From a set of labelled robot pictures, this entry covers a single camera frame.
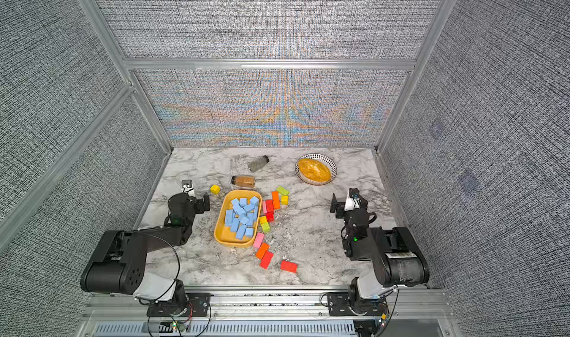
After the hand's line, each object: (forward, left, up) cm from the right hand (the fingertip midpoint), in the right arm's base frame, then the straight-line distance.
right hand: (347, 188), depth 89 cm
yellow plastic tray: (-14, +51, -12) cm, 54 cm away
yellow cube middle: (-9, +34, -9) cm, 37 cm away
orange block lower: (-21, +34, -12) cm, 42 cm away
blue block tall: (-13, +43, -11) cm, 46 cm away
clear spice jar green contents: (+21, +39, -10) cm, 45 cm away
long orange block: (+3, +29, -12) cm, 32 cm away
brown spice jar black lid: (+10, +44, -9) cm, 46 cm away
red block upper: (-1, +32, -12) cm, 34 cm away
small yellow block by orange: (+1, +25, -10) cm, 27 cm away
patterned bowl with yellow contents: (+15, +11, -6) cm, 20 cm away
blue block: (-2, +46, -9) cm, 47 cm away
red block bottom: (-27, +24, -12) cm, 38 cm away
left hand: (+1, +62, -4) cm, 62 cm away
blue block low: (-10, +45, -10) cm, 48 cm away
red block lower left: (-24, +33, -12) cm, 42 cm away
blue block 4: (-8, +48, -9) cm, 50 cm away
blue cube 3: (-14, +39, -9) cm, 43 cm away
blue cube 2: (0, +38, -8) cm, 39 cm away
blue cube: (0, +44, -9) cm, 45 cm away
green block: (+7, +26, -12) cm, 30 cm away
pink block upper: (-3, +34, -9) cm, 35 cm away
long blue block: (-8, +40, -10) cm, 42 cm away
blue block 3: (-5, +44, -9) cm, 45 cm away
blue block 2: (-4, +41, -9) cm, 42 cm away
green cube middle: (-12, +33, -10) cm, 37 cm away
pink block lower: (-18, +36, -9) cm, 41 cm away
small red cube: (-7, +31, -10) cm, 34 cm away
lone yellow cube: (+7, +57, -11) cm, 59 cm away
